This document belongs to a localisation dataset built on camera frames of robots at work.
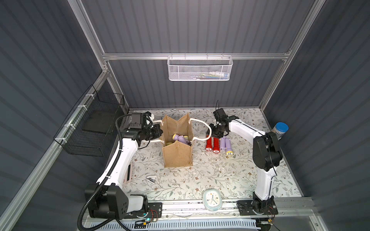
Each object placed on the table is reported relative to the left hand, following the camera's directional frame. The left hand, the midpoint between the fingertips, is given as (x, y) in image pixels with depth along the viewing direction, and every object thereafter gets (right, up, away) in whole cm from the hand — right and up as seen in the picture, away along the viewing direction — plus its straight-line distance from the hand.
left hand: (163, 131), depth 79 cm
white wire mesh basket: (+24, +52, +44) cm, 72 cm away
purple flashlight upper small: (+41, -14, +14) cm, 46 cm away
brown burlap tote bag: (+7, -13, +2) cm, 15 cm away
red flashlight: (+28, -10, +17) cm, 34 cm away
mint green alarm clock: (+26, -35, -5) cm, 44 cm away
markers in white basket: (+29, +35, +12) cm, 47 cm away
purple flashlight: (+9, -5, +12) cm, 16 cm away
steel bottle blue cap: (+68, +1, +5) cm, 68 cm away
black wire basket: (-38, +1, -5) cm, 39 cm away
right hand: (+28, -2, +17) cm, 33 cm away
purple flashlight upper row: (+37, -9, +17) cm, 42 cm away
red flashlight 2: (+33, -10, +17) cm, 38 cm away
